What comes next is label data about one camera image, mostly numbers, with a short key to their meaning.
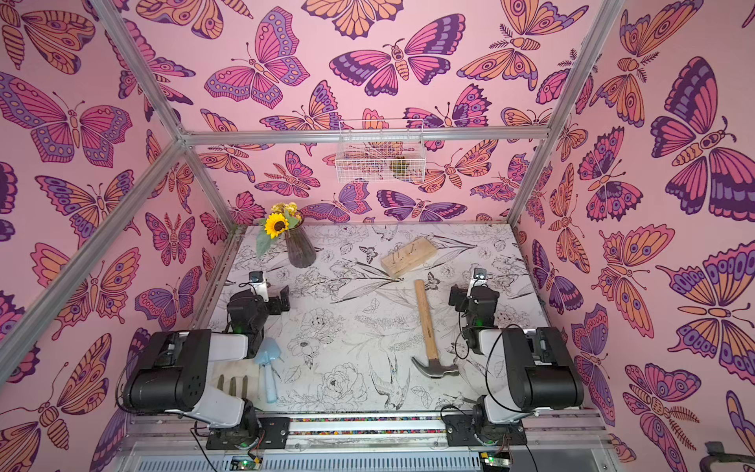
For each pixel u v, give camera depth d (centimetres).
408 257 106
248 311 73
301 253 106
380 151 96
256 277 81
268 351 85
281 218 88
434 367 83
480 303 71
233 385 82
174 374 45
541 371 45
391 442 73
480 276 79
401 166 94
